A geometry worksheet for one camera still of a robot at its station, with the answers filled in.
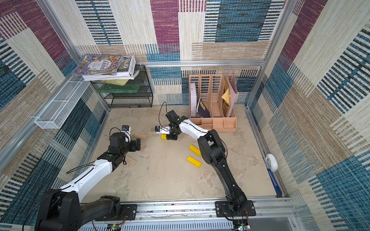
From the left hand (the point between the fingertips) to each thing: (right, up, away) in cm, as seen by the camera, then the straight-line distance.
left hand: (131, 138), depth 88 cm
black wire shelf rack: (-2, +28, +31) cm, 42 cm away
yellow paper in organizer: (+58, +26, +4) cm, 63 cm away
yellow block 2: (+39, -8, +7) cm, 40 cm away
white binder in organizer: (+38, +25, +11) cm, 47 cm away
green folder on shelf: (-6, +33, +11) cm, 35 cm away
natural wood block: (+1, 0, +13) cm, 13 cm away
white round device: (+83, -14, -2) cm, 84 cm away
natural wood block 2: (-1, -14, +1) cm, 14 cm away
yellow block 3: (+38, -14, +1) cm, 40 cm away
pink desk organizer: (+54, +28, +31) cm, 68 cm away
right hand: (+20, +2, +13) cm, 24 cm away
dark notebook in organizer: (+44, +18, +17) cm, 51 cm away
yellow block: (+17, 0, +10) cm, 20 cm away
